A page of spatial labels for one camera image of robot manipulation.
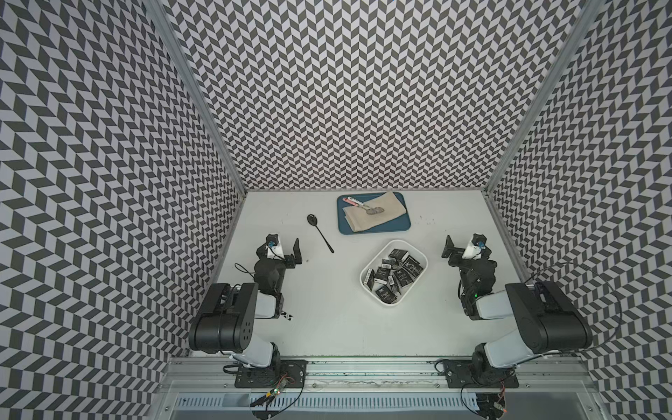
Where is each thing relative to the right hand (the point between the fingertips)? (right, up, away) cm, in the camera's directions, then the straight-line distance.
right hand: (461, 240), depth 89 cm
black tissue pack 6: (-27, -12, +1) cm, 30 cm away
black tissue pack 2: (-21, -5, +3) cm, 22 cm away
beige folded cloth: (-28, +10, +19) cm, 35 cm away
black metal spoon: (-54, +6, +19) cm, 57 cm away
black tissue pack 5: (-32, -13, -2) cm, 35 cm away
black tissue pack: (-17, -9, +2) cm, 19 cm away
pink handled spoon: (-31, +11, +22) cm, 39 cm away
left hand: (-62, 0, +1) cm, 62 cm away
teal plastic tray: (-18, +5, +16) cm, 24 cm away
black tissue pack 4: (-27, -18, -3) cm, 32 cm away
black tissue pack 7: (-25, -9, +4) cm, 27 cm away
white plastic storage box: (-23, -11, +2) cm, 26 cm away
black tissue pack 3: (-20, -13, 0) cm, 24 cm away
